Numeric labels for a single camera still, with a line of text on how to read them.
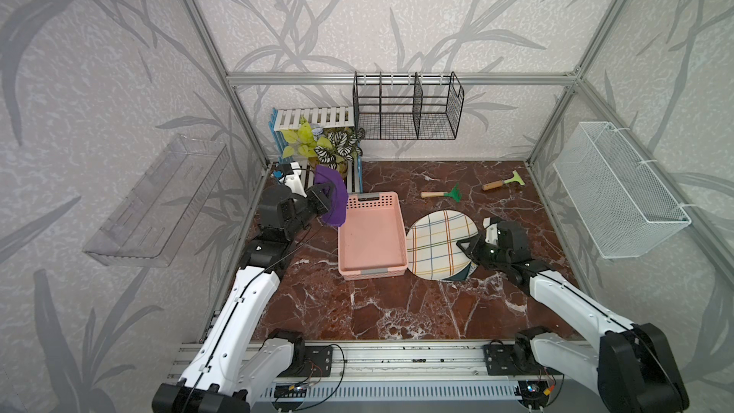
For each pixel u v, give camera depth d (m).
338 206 0.79
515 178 1.12
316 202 0.63
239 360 0.42
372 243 0.96
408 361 0.75
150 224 0.67
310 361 0.74
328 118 0.96
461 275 0.79
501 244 0.70
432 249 0.89
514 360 0.72
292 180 0.64
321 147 0.87
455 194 1.09
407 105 1.03
